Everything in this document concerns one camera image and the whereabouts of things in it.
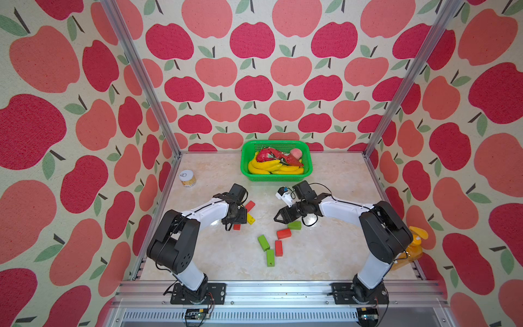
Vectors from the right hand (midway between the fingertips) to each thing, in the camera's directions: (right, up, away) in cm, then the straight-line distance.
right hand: (279, 219), depth 90 cm
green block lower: (-5, -13, -8) cm, 16 cm away
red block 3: (+2, -6, -3) cm, 6 cm away
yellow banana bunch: (-2, +24, +14) cm, 28 cm away
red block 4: (-1, -11, -5) cm, 12 cm away
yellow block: (-14, 0, +2) cm, 14 cm away
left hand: (-18, -1, +2) cm, 18 cm away
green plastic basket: (-15, +36, +25) cm, 46 cm away
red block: (-14, +5, +8) cm, 17 cm away
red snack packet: (-4, +31, +18) cm, 36 cm away
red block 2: (-20, -3, 0) cm, 20 cm away
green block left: (-7, -9, -4) cm, 12 cm away
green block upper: (+7, -2, -2) cm, 7 cm away
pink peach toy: (+12, +32, +22) cm, 40 cm away
